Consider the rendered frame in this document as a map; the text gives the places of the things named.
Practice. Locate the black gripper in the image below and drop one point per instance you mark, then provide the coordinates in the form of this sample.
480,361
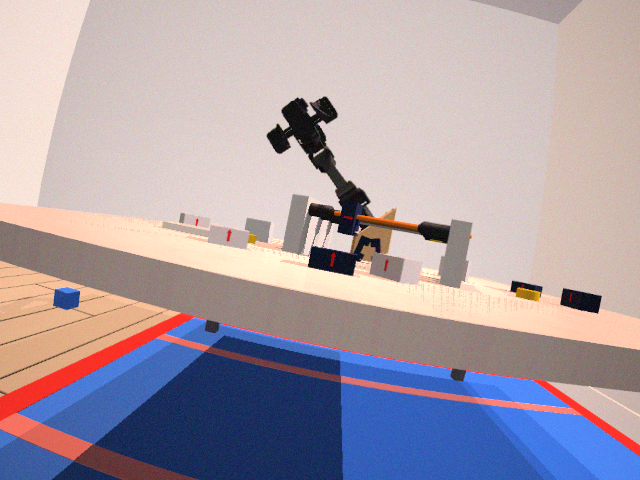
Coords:
303,127

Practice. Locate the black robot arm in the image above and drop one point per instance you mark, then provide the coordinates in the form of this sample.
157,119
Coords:
324,161

